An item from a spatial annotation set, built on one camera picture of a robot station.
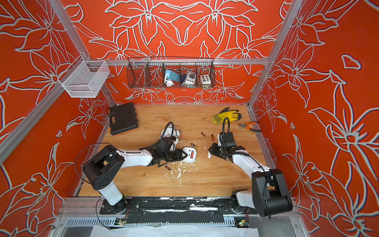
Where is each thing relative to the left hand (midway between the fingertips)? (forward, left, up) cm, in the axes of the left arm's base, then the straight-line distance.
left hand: (185, 155), depth 88 cm
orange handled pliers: (+25, -42, -1) cm, 49 cm away
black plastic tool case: (+23, +47, +3) cm, 53 cm away
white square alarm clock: (+3, -1, +1) cm, 3 cm away
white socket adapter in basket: (+38, 0, +29) cm, 48 cm away
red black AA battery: (-7, +10, -2) cm, 13 cm away
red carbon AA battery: (+1, -4, +1) cm, 4 cm away
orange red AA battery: (+16, -18, -3) cm, 24 cm away
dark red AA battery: (+18, -11, -2) cm, 21 cm away
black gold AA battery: (+8, -5, -2) cm, 10 cm away
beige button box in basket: (+42, -11, +27) cm, 51 cm away
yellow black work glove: (+36, -33, 0) cm, 49 cm away
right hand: (+4, -14, +2) cm, 14 cm away
